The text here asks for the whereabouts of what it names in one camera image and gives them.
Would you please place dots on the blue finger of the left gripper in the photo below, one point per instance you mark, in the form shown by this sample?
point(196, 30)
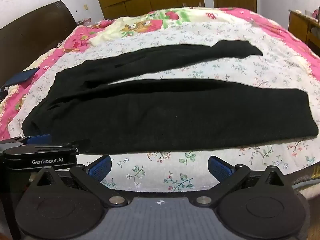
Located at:
point(44, 139)

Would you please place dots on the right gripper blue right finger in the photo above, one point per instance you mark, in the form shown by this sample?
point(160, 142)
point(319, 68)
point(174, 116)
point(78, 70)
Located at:
point(229, 177)

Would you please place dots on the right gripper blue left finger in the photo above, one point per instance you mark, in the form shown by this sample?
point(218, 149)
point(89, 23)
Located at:
point(90, 177)

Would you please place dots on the black pants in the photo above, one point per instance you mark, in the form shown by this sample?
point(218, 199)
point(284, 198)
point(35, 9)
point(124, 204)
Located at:
point(104, 105)

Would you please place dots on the dark blue flat case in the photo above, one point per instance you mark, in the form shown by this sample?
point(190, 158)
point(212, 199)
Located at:
point(20, 77)

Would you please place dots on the dark brown headboard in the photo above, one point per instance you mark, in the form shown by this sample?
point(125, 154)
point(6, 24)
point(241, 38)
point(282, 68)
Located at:
point(33, 34)

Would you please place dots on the floral white pink bedspread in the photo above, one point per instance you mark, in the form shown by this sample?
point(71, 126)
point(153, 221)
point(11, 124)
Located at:
point(285, 63)

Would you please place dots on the yellow wooden side table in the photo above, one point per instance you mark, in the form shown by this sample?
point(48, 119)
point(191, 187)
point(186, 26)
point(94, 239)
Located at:
point(306, 29)

